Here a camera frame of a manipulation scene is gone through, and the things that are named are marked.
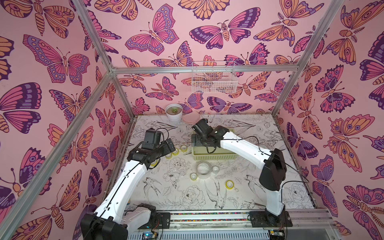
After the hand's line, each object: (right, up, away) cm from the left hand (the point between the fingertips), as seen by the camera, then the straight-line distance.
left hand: (169, 145), depth 80 cm
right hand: (+15, +1, +5) cm, 16 cm away
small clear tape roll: (+26, -16, +11) cm, 33 cm away
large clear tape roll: (+19, -16, +12) cm, 28 cm away
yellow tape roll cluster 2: (+1, -7, +19) cm, 20 cm away
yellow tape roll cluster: (+6, -4, +21) cm, 22 cm away
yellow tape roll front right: (+34, -23, +6) cm, 41 cm away
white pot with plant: (-2, +21, +29) cm, 36 cm away
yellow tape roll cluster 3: (-3, -9, +18) cm, 20 cm away
